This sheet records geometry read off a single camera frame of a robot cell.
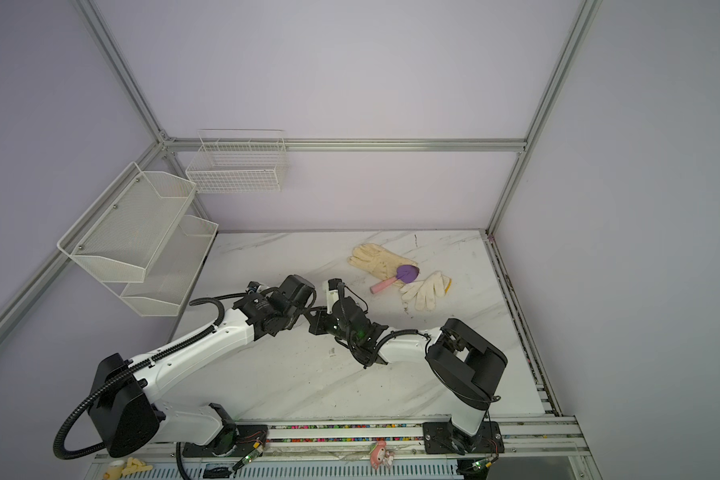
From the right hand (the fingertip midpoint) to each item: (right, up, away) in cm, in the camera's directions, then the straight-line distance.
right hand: (300, 312), depth 80 cm
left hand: (0, +3, +2) cm, 3 cm away
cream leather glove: (+23, +14, +31) cm, 41 cm away
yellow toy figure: (-40, -35, -11) cm, 54 cm away
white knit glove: (+38, +3, +21) cm, 44 cm away
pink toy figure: (+22, -32, -11) cm, 40 cm away
